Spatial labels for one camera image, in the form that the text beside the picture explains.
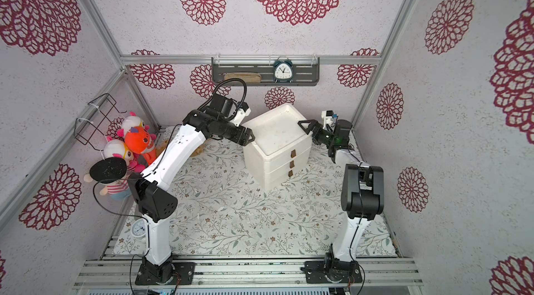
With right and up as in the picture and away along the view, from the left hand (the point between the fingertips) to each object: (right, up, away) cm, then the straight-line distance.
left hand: (246, 136), depth 82 cm
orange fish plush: (-47, -1, +7) cm, 48 cm away
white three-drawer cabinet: (+14, -5, -2) cm, 15 cm away
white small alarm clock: (-41, -36, -2) cm, 55 cm away
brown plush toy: (-43, -3, +20) cm, 48 cm away
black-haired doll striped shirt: (-48, -13, -6) cm, 51 cm away
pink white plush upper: (-53, +8, +13) cm, 55 cm away
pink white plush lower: (-53, -5, +2) cm, 53 cm away
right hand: (+23, +6, +9) cm, 25 cm away
